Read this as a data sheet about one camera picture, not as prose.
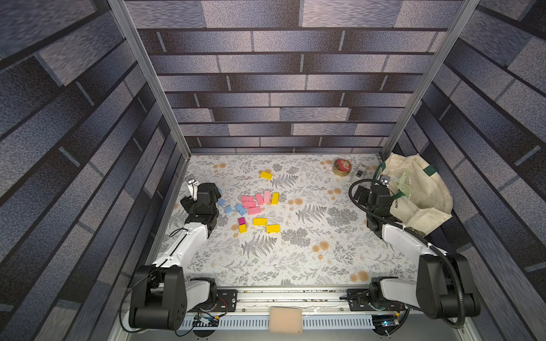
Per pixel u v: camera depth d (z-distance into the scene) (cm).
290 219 95
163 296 41
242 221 94
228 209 98
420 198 92
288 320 71
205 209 65
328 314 71
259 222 94
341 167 111
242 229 92
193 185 71
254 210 98
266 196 103
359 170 110
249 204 100
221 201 101
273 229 93
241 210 97
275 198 100
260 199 100
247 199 100
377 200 67
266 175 110
